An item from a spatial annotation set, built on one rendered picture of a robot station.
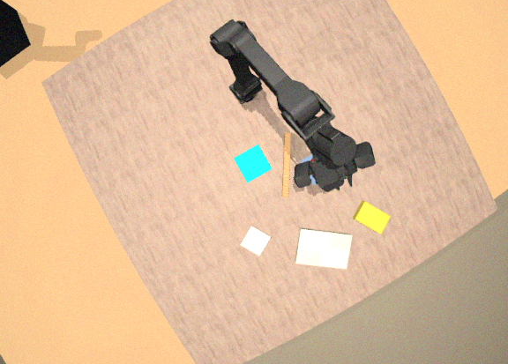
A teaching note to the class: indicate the yellow rectangular block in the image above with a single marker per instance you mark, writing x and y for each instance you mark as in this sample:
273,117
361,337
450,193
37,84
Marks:
371,217

